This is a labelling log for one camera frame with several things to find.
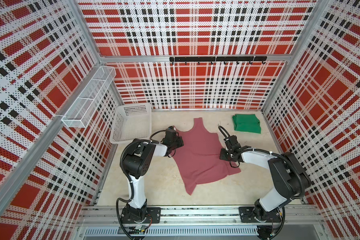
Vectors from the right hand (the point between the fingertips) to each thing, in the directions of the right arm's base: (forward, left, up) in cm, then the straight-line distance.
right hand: (223, 156), depth 94 cm
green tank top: (+26, -23, +1) cm, 35 cm away
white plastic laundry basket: (+26, +65, +4) cm, 70 cm away
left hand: (+11, +27, 0) cm, 29 cm away
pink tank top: (-3, +16, +3) cm, 17 cm away
